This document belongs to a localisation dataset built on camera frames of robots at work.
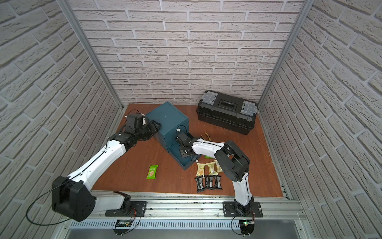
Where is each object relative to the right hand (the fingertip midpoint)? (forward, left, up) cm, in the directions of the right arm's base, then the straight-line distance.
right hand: (188, 151), depth 95 cm
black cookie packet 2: (-20, -11, +1) cm, 23 cm away
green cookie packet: (-13, +22, +1) cm, 25 cm away
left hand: (+6, +14, +22) cm, 27 cm away
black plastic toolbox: (+17, -29, +16) cm, 37 cm away
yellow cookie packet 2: (-15, -14, +1) cm, 20 cm away
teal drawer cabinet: (+8, +8, +22) cm, 25 cm away
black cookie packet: (-21, -6, +1) cm, 22 cm away
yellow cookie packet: (-13, -7, +2) cm, 15 cm away
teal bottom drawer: (-2, +9, +4) cm, 10 cm away
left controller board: (-37, +34, -3) cm, 50 cm away
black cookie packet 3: (-23, -16, +1) cm, 28 cm away
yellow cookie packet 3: (-13, -18, +1) cm, 22 cm away
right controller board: (-42, -27, -2) cm, 50 cm away
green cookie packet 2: (-5, -12, 0) cm, 13 cm away
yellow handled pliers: (+9, -15, +1) cm, 17 cm away
